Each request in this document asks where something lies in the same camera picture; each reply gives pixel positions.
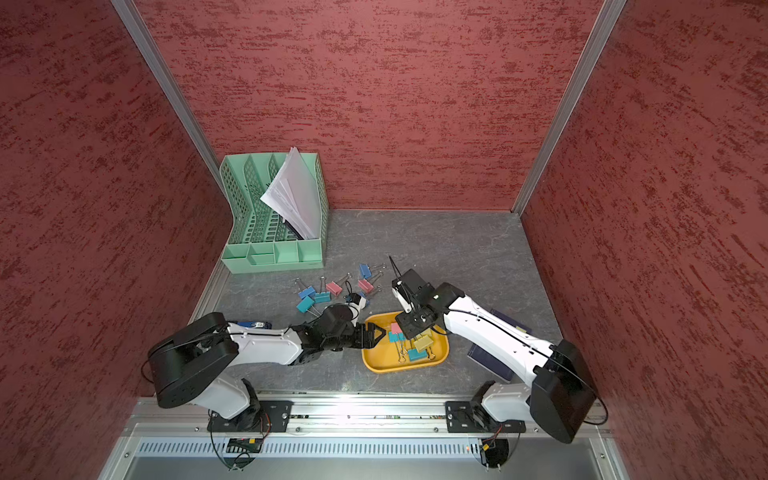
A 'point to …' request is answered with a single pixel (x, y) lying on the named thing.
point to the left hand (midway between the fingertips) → (375, 339)
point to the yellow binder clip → (423, 342)
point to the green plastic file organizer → (259, 239)
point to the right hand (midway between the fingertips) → (412, 327)
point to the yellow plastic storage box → (388, 356)
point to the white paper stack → (295, 195)
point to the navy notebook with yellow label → (490, 361)
